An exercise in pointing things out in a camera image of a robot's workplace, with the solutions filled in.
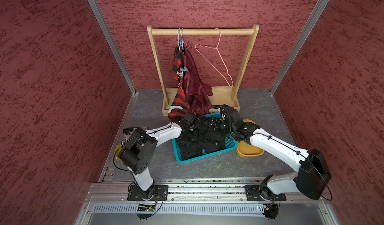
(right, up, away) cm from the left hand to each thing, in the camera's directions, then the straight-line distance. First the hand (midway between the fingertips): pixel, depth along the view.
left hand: (195, 141), depth 90 cm
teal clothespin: (+22, +6, -32) cm, 40 cm away
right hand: (+8, +10, -9) cm, 16 cm away
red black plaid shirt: (-8, +20, -7) cm, 23 cm away
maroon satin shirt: (+1, +31, +13) cm, 34 cm away
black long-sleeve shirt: (+9, +5, -4) cm, 11 cm away
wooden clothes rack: (+21, +28, +27) cm, 45 cm away
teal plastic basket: (+21, +1, -4) cm, 21 cm away
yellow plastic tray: (+28, -5, -5) cm, 29 cm away
